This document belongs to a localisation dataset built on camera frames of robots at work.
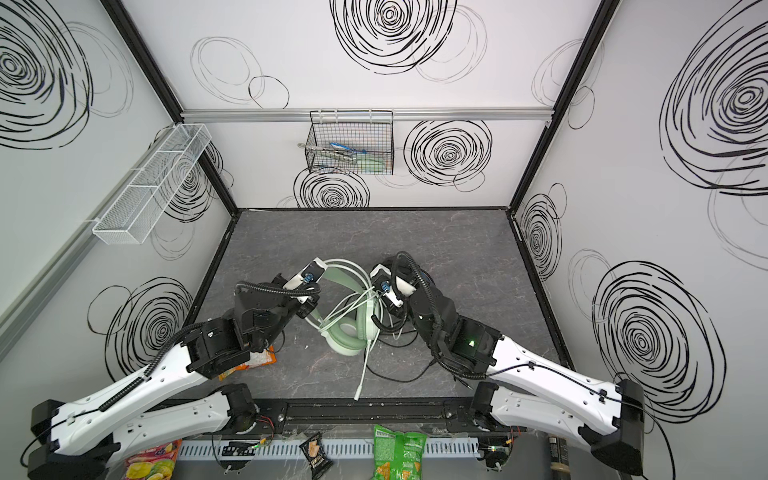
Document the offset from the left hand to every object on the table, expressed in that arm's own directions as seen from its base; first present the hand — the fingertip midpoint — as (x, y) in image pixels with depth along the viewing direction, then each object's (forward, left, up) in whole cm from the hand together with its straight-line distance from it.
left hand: (313, 269), depth 67 cm
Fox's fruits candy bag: (-36, +33, -25) cm, 55 cm away
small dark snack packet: (-32, -1, -27) cm, 42 cm away
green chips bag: (-32, -20, -25) cm, 45 cm away
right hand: (+1, -19, 0) cm, 19 cm away
